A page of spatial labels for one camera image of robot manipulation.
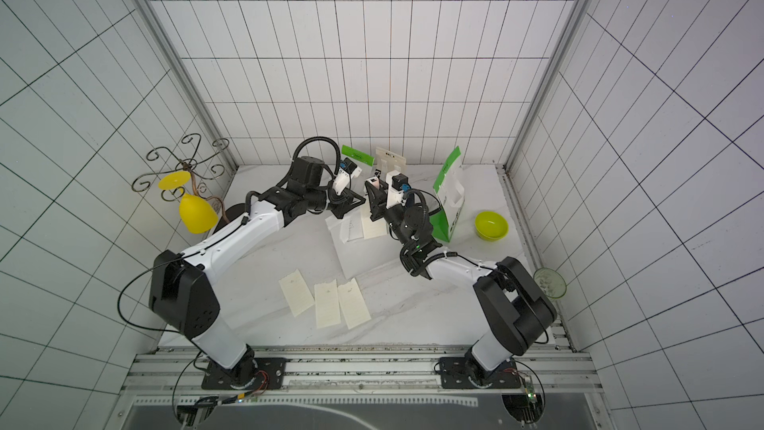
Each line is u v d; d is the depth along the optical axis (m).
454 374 0.72
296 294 0.86
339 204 0.71
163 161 0.86
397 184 0.65
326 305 0.86
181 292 0.43
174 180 0.74
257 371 0.72
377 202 0.70
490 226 1.00
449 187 0.90
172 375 0.74
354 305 0.84
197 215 0.80
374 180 0.76
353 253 0.84
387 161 0.91
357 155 0.90
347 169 0.71
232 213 1.06
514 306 0.44
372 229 0.83
